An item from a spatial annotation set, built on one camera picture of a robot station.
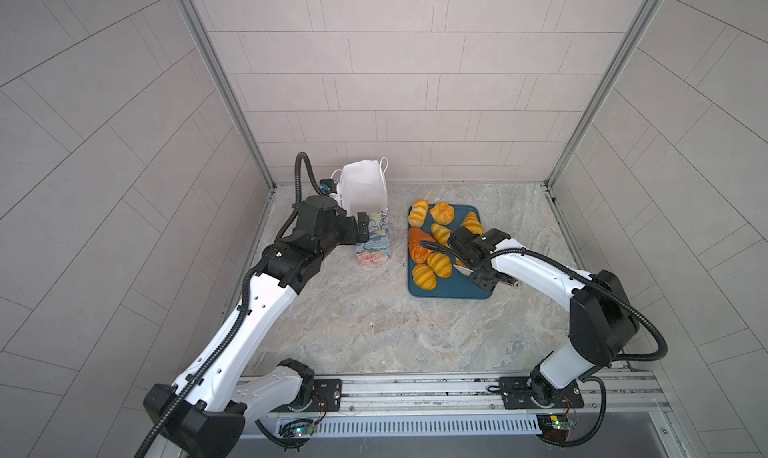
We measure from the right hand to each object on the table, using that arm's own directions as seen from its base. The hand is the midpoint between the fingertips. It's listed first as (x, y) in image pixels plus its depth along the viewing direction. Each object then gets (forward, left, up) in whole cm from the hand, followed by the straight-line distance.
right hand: (490, 277), depth 85 cm
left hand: (+7, +35, +24) cm, 43 cm away
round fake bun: (+25, +10, 0) cm, 27 cm away
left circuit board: (-32, +49, -2) cm, 59 cm away
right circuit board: (-35, -7, -7) cm, 36 cm away
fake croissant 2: (+2, +19, -1) cm, 19 cm away
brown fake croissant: (+11, +20, -2) cm, 23 cm away
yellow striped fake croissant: (+22, 0, -2) cm, 22 cm away
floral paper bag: (+27, +36, +13) cm, 47 cm away
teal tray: (+1, +9, -5) cm, 10 cm away
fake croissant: (+27, +18, -1) cm, 32 cm away
